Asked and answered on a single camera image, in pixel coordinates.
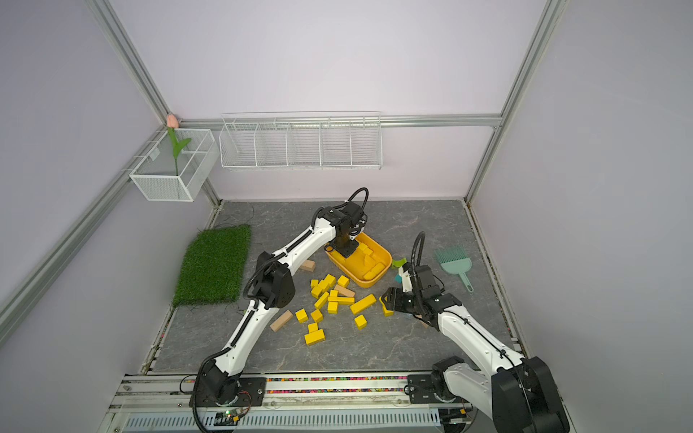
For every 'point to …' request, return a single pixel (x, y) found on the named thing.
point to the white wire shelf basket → (302, 141)
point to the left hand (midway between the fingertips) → (347, 250)
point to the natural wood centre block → (344, 291)
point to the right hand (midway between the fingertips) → (390, 296)
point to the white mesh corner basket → (155, 175)
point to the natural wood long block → (281, 320)
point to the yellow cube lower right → (386, 312)
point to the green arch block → (398, 262)
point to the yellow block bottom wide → (315, 336)
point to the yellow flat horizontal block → (341, 299)
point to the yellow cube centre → (317, 316)
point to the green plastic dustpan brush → (455, 261)
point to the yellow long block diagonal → (363, 304)
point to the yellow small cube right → (360, 322)
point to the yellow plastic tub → (366, 265)
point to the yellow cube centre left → (301, 316)
